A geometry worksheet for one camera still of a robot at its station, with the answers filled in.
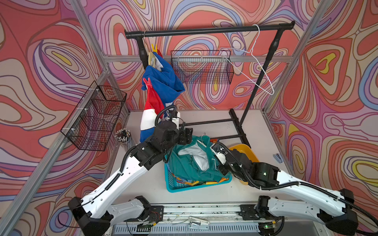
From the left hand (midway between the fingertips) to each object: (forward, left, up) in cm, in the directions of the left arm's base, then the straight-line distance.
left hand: (188, 129), depth 68 cm
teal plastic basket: (-16, +9, -32) cm, 36 cm away
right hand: (-9, -14, -12) cm, 21 cm away
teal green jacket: (-8, -5, -16) cm, 18 cm away
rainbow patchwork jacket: (-16, -2, -27) cm, 31 cm away
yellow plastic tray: (+6, -36, -27) cm, 46 cm away
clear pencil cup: (+6, +37, -14) cm, 40 cm away
